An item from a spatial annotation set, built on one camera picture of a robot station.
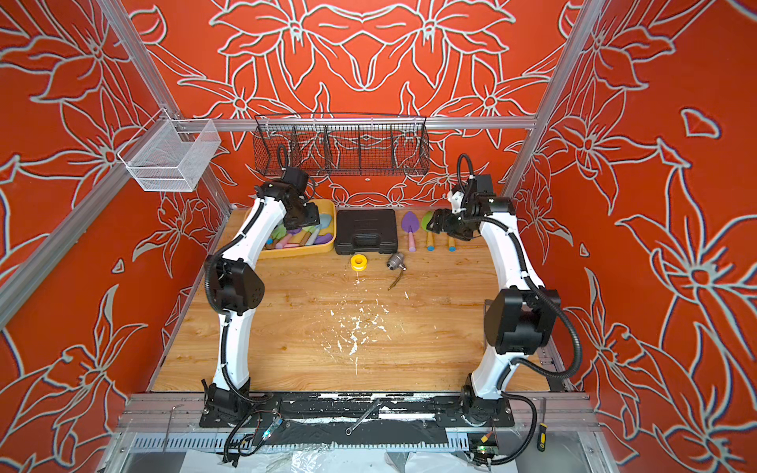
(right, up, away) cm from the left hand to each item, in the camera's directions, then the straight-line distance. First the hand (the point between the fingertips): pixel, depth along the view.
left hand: (310, 218), depth 95 cm
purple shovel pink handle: (+35, -1, +19) cm, 40 cm away
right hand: (+41, -2, -11) cm, 42 cm away
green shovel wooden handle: (+43, -5, +15) cm, 45 cm away
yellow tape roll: (+15, -15, +5) cm, 22 cm away
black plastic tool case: (+18, -4, +11) cm, 22 cm away
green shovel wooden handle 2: (+49, -9, +9) cm, 51 cm away
